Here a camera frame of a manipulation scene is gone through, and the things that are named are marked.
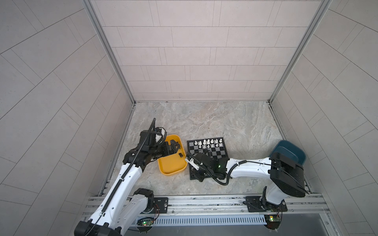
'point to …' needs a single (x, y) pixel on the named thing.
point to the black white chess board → (215, 147)
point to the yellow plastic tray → (173, 163)
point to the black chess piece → (180, 154)
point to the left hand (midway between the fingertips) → (177, 145)
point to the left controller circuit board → (144, 224)
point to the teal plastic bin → (286, 148)
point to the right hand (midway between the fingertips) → (191, 174)
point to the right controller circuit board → (273, 221)
